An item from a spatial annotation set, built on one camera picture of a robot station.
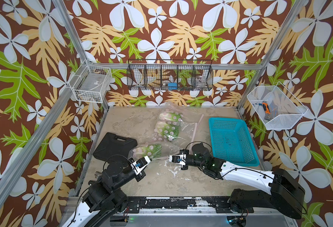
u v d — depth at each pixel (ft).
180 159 2.05
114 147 2.96
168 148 3.14
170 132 3.06
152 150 2.65
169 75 3.24
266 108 2.76
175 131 3.14
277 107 2.69
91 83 2.82
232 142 3.25
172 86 3.05
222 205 2.41
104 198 1.58
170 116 3.42
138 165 1.74
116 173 1.59
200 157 1.96
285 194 1.33
